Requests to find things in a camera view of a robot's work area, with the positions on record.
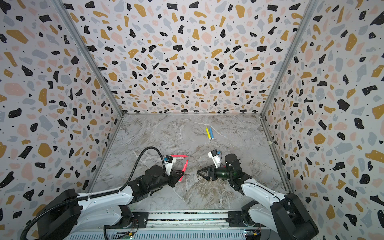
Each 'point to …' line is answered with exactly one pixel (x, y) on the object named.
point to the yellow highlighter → (209, 138)
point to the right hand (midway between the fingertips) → (199, 170)
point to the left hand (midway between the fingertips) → (184, 171)
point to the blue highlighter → (211, 133)
